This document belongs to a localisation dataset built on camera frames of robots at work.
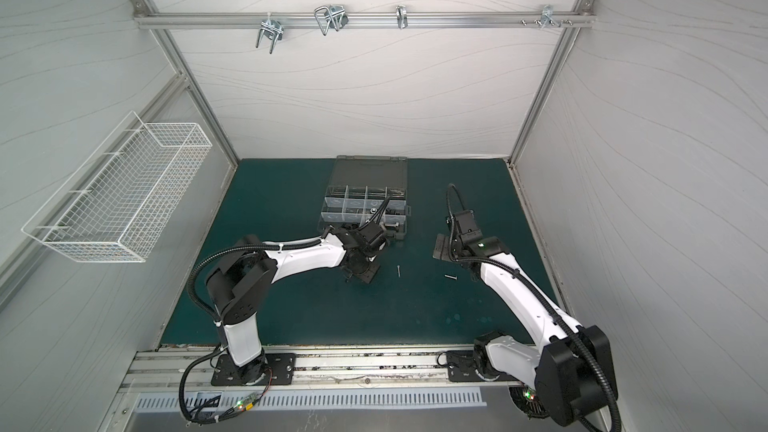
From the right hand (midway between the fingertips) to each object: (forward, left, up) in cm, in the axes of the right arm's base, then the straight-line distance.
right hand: (461, 241), depth 85 cm
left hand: (-5, +26, -10) cm, 28 cm away
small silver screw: (-5, +18, -10) cm, 21 cm away
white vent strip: (-40, +59, -11) cm, 72 cm away
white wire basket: (-6, +83, +22) cm, 86 cm away
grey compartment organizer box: (+24, +34, -7) cm, 42 cm away
